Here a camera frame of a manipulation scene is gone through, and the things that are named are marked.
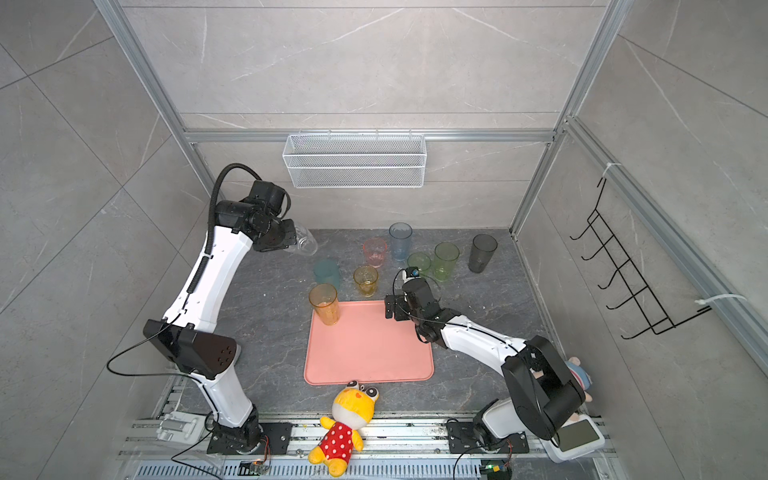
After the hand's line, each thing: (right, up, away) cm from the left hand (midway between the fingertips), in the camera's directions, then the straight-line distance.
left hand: (286, 232), depth 79 cm
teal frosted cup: (+7, -12, +19) cm, 23 cm away
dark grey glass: (+60, -3, +20) cm, 63 cm away
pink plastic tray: (+21, -34, +9) cm, 41 cm away
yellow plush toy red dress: (+19, -44, -8) cm, 48 cm away
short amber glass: (+20, -14, +24) cm, 34 cm away
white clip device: (-24, -49, -6) cm, 55 cm away
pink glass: (+23, -4, +29) cm, 37 cm away
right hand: (+31, -19, +10) cm, 37 cm away
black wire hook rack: (+83, -5, -7) cm, 84 cm away
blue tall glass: (+32, +1, +23) cm, 39 cm away
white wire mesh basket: (+16, +27, +22) cm, 38 cm away
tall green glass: (+47, -6, +18) cm, 51 cm away
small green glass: (+39, -8, +25) cm, 47 cm away
